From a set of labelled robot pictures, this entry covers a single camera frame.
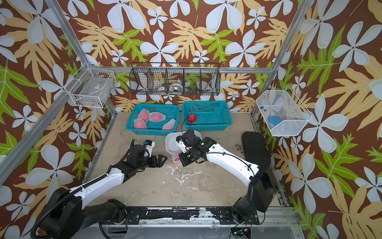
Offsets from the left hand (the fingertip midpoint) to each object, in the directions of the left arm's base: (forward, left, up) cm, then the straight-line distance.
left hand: (162, 155), depth 86 cm
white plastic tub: (+12, -4, -9) cm, 15 cm away
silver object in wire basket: (+42, -7, +18) cm, 46 cm away
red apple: (+34, -18, -5) cm, 39 cm away
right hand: (-5, -11, +6) cm, 13 cm away
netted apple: (+24, -2, -1) cm, 24 cm away
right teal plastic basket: (+41, -33, -9) cm, 54 cm away
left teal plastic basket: (+41, -1, -5) cm, 41 cm away
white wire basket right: (+18, -70, +18) cm, 74 cm away
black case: (+6, -57, -2) cm, 58 cm away
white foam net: (-3, -9, +7) cm, 12 cm away
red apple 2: (-4, -10, +5) cm, 12 cm away
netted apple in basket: (+26, +20, -2) cm, 33 cm away
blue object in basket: (+13, -63, +17) cm, 67 cm away
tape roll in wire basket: (+39, +2, +19) cm, 44 cm away
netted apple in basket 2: (+36, +18, -2) cm, 40 cm away
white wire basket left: (+32, +43, +25) cm, 59 cm away
